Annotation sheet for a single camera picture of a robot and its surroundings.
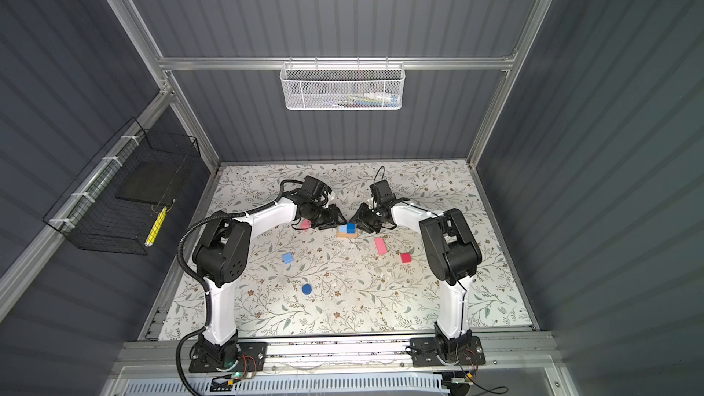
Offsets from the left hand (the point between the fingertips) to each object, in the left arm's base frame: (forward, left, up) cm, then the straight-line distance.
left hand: (344, 222), depth 96 cm
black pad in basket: (0, +52, +25) cm, 58 cm away
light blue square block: (-2, +1, -1) cm, 2 cm away
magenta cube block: (-13, -21, -4) cm, 25 cm away
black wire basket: (-6, +60, +23) cm, 64 cm away
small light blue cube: (-10, +20, -6) cm, 23 cm away
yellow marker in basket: (-15, +48, +21) cm, 54 cm away
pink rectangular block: (-7, -13, -5) cm, 16 cm away
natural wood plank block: (-3, -1, -4) cm, 5 cm away
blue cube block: (-1, -2, -2) cm, 3 cm away
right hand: (0, -4, -1) cm, 4 cm away
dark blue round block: (-21, +13, -5) cm, 25 cm away
